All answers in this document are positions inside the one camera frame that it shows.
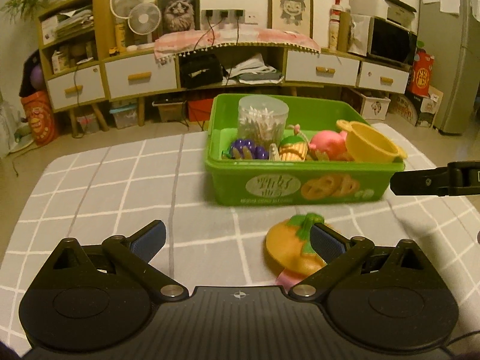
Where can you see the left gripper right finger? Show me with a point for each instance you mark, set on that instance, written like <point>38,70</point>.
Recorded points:
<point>342,257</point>

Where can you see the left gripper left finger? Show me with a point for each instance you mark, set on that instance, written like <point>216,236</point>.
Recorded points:
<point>133,255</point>

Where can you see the orange pumpkin toy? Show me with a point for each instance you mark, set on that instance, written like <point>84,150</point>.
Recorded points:
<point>288,243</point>

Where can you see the yellow toy pot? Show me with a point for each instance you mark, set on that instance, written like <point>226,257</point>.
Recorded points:
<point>367,145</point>

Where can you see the yellow corn toy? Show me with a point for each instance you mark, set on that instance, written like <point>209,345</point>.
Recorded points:
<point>293,149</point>

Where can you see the white coral shell toy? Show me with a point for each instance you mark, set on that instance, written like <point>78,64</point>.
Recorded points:
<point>273,153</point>

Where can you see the grey checked table cloth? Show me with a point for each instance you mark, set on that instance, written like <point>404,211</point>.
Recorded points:
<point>117,182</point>

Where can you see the red gift box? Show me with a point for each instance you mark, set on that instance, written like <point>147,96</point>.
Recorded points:
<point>421,73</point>

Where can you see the pink pig toy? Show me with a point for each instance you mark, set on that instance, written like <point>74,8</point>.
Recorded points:
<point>325,145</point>

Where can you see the white printed storage box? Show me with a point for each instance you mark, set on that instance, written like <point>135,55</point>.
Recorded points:
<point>370,104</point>

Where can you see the green plastic storage bin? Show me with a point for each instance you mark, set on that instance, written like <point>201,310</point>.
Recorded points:
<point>257,182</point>

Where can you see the clear plastic storage box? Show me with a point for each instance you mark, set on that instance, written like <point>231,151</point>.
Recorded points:
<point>125,116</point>

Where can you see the purple grape toy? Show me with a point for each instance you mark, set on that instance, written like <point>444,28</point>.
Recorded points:
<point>245,149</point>

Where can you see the red storage box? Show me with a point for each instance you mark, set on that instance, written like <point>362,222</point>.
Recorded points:
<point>199,110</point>

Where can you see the clear cotton swab jar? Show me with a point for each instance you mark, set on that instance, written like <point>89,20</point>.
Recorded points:
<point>262,119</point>

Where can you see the black microwave oven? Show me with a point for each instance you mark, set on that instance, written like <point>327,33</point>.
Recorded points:
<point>381,39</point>

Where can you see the orange red paper bag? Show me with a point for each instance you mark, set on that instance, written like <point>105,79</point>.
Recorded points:
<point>40,117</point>

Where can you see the grey refrigerator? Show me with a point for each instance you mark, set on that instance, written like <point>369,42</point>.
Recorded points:
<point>450,31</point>

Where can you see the white printer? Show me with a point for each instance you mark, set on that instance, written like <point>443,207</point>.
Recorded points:
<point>392,10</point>

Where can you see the black bag in cabinet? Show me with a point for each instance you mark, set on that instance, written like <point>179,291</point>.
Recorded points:
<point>200,70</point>

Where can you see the wooden tv cabinet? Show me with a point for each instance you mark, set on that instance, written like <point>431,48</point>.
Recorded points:
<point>82,71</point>

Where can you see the stack of papers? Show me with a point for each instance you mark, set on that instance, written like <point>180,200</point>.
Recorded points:
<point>253,71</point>

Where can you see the pink patterned cabinet cloth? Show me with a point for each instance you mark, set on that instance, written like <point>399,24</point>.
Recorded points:
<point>191,41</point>

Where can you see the white desk fan right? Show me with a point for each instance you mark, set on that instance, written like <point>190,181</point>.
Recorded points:
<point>144,18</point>

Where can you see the framed cartoon girl picture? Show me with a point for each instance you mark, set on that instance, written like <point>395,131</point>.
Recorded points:
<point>291,15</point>

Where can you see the framed cat picture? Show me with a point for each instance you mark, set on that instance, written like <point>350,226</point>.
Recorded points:
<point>178,16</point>

